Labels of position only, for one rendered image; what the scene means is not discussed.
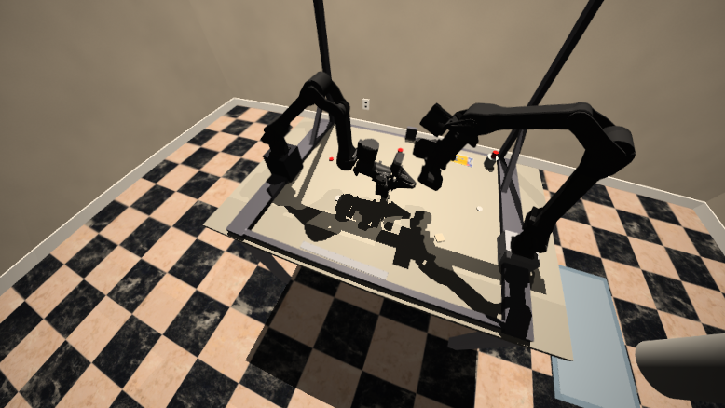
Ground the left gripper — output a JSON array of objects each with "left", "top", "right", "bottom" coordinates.
[{"left": 418, "top": 140, "right": 456, "bottom": 191}]

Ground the grey flat bar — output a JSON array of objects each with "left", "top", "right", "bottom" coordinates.
[{"left": 300, "top": 241, "right": 389, "bottom": 279}]

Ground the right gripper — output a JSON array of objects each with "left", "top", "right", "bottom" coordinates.
[{"left": 370, "top": 152, "right": 417, "bottom": 198}]

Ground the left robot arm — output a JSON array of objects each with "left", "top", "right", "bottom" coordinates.
[{"left": 419, "top": 102, "right": 636, "bottom": 259}]

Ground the yellow and blue blister pack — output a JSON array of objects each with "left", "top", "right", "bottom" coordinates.
[{"left": 454, "top": 154, "right": 474, "bottom": 168}]

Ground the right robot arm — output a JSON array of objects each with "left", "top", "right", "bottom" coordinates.
[{"left": 261, "top": 71, "right": 390, "bottom": 196}]

